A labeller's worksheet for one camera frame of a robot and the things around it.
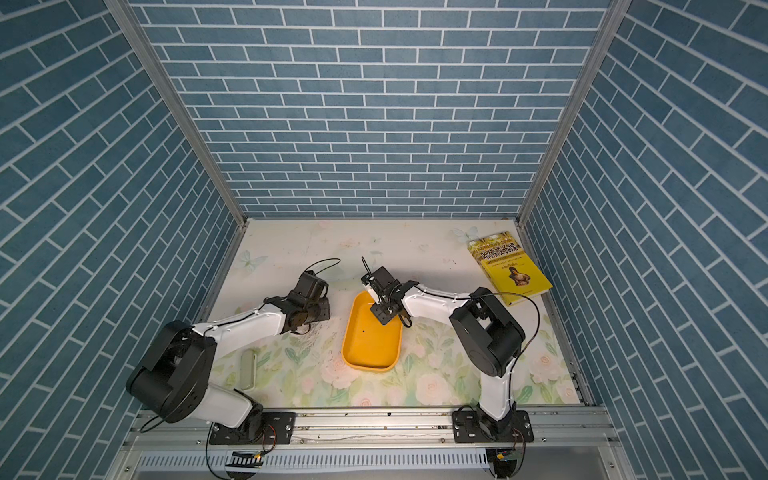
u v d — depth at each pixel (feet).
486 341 1.60
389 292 2.37
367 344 2.95
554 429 2.48
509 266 3.36
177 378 1.42
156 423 1.24
